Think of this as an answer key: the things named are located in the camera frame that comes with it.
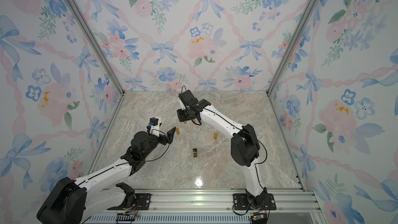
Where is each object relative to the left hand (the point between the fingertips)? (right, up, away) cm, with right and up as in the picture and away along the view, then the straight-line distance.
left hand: (168, 124), depth 82 cm
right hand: (+6, +5, +6) cm, 10 cm away
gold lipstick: (+6, -1, +22) cm, 22 cm away
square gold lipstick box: (+13, -17, +8) cm, 23 cm away
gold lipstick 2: (+26, -8, +12) cm, 29 cm away
